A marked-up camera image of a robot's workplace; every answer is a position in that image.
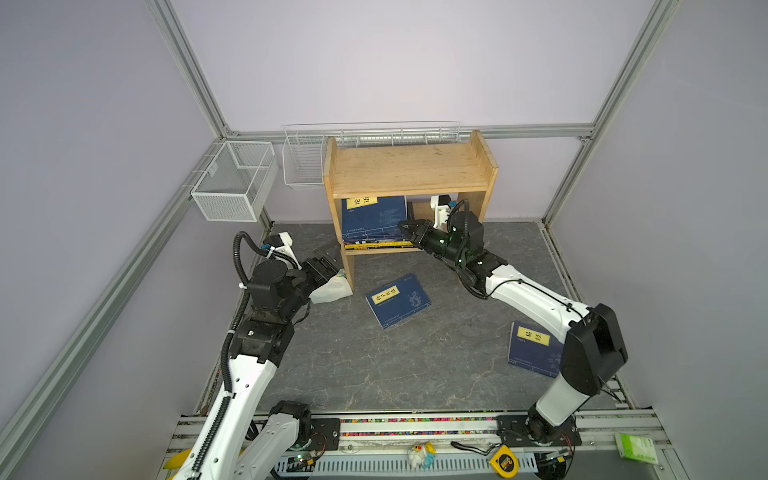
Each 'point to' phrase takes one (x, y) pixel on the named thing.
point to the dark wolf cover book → (370, 241)
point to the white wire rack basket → (304, 143)
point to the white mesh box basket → (238, 183)
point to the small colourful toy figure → (422, 456)
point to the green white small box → (636, 448)
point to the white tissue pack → (335, 288)
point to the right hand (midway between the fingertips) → (396, 226)
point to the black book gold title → (381, 245)
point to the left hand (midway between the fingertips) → (331, 255)
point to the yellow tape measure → (505, 462)
